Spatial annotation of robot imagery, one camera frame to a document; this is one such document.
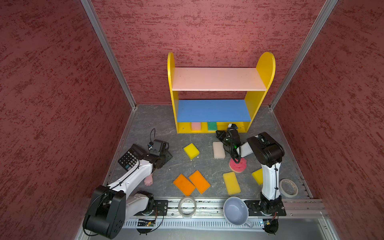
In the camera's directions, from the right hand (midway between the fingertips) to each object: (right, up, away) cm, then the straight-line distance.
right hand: (214, 132), depth 102 cm
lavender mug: (+7, -37, -29) cm, 48 cm away
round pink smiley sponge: (+13, -19, -17) cm, 28 cm away
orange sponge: (-19, -27, -21) cm, 39 cm away
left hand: (-30, -14, -14) cm, 36 cm away
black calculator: (-51, -12, -12) cm, 54 cm away
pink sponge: (-13, +5, +1) cm, 14 cm away
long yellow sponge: (+8, -27, -20) cm, 34 cm away
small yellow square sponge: (-16, -11, -8) cm, 21 cm away
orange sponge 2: (-10, -26, -21) cm, 35 cm away
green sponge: (-1, +4, +4) cm, 6 cm away
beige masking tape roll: (+39, -29, -21) cm, 53 cm away
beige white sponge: (+2, -11, -9) cm, 14 cm away
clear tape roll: (-17, -36, -26) cm, 48 cm away
